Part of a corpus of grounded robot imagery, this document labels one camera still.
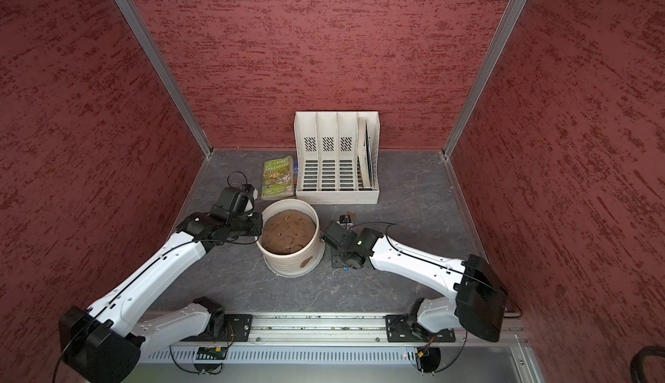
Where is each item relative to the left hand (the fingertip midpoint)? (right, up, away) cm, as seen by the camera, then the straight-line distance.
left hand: (258, 227), depth 80 cm
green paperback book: (0, +15, +26) cm, 30 cm away
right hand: (+26, -11, 0) cm, 29 cm away
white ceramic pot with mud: (+9, -4, +1) cm, 10 cm away
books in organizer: (+34, +26, +10) cm, 45 cm away
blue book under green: (+6, +17, +30) cm, 35 cm away
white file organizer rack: (+24, +25, +38) cm, 52 cm away
